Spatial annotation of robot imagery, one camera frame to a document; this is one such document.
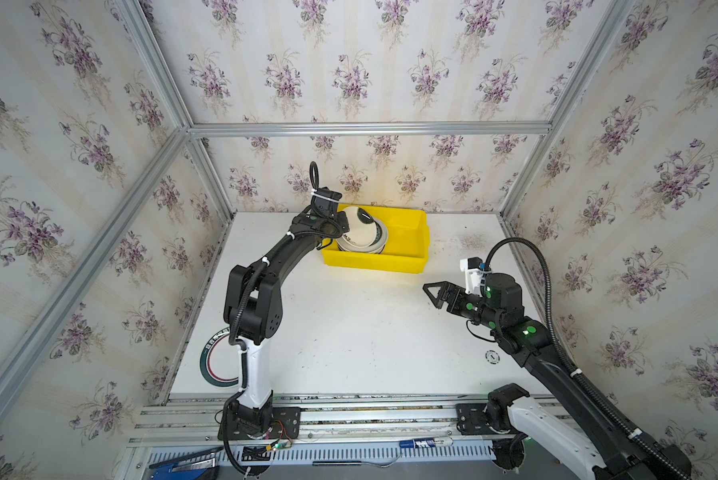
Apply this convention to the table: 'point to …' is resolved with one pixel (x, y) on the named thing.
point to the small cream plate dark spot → (366, 234)
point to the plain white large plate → (374, 248)
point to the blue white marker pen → (426, 443)
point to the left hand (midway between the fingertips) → (340, 218)
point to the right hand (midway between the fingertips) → (430, 292)
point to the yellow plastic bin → (406, 249)
